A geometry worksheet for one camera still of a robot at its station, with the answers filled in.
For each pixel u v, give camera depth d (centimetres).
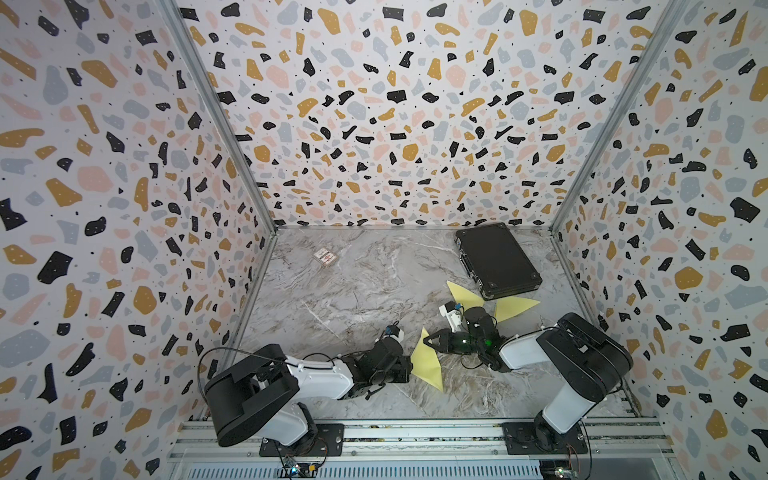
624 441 75
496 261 106
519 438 74
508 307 99
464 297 101
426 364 85
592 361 48
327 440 74
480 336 74
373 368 66
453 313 86
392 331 82
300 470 71
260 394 43
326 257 110
